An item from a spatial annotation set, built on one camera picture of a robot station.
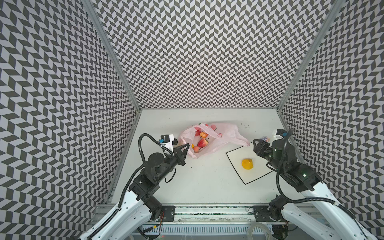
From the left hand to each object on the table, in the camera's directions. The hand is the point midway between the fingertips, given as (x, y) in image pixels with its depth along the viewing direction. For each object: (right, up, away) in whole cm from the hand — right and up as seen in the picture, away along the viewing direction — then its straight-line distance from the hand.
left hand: (189, 146), depth 68 cm
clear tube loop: (+35, -36, -4) cm, 50 cm away
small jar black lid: (-5, 0, -6) cm, 8 cm away
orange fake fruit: (+2, -6, +25) cm, 26 cm away
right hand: (+32, -1, +4) cm, 33 cm away
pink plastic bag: (+15, +4, +18) cm, 24 cm away
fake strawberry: (+7, -3, +27) cm, 28 cm away
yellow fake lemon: (+32, -13, +16) cm, 38 cm away
